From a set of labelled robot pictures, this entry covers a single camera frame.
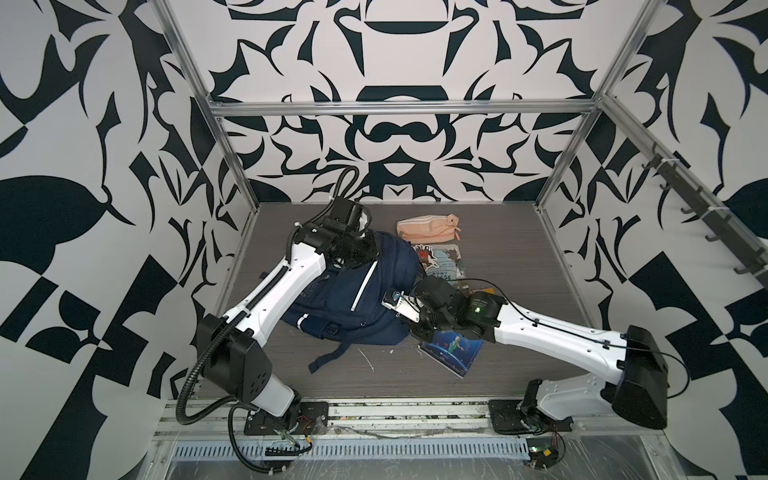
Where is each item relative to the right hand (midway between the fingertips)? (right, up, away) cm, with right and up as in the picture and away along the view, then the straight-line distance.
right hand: (402, 315), depth 75 cm
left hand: (-4, +17, +2) cm, 18 cm away
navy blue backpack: (-15, +2, +5) cm, 16 cm away
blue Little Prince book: (+15, -12, +9) cm, 21 cm away
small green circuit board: (+33, -31, -4) cm, 45 cm away
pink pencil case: (+12, +22, +36) cm, 44 cm away
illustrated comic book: (+15, +12, +29) cm, 35 cm away
